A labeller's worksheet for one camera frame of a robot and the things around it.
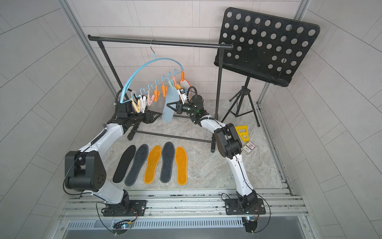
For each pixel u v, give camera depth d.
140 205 0.72
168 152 0.89
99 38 0.61
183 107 0.82
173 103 0.83
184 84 0.88
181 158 0.87
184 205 0.73
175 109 0.84
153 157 0.87
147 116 0.74
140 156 0.88
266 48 0.66
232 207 0.71
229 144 0.60
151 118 0.77
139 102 0.63
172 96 0.80
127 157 0.87
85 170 0.43
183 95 0.81
